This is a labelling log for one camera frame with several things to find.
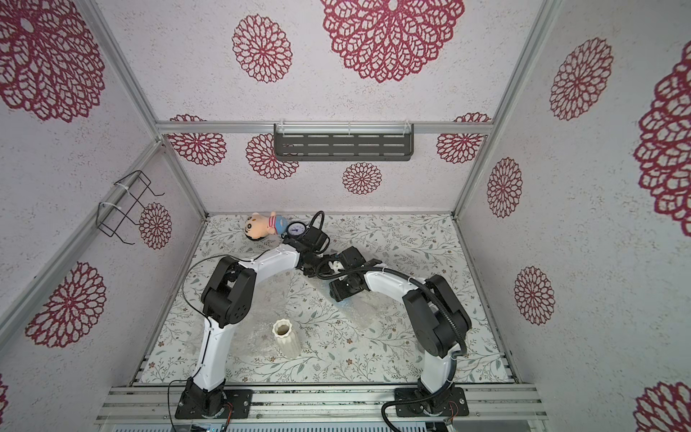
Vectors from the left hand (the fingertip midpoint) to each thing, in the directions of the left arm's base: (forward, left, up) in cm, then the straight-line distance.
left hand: (330, 270), depth 100 cm
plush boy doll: (+17, +29, +6) cm, 34 cm away
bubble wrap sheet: (-17, -13, +3) cm, 22 cm away
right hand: (-9, -3, +3) cm, 9 cm away
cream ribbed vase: (-30, +10, +12) cm, 34 cm away
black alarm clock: (+20, +16, 0) cm, 26 cm away
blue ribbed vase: (-15, -5, +4) cm, 17 cm away
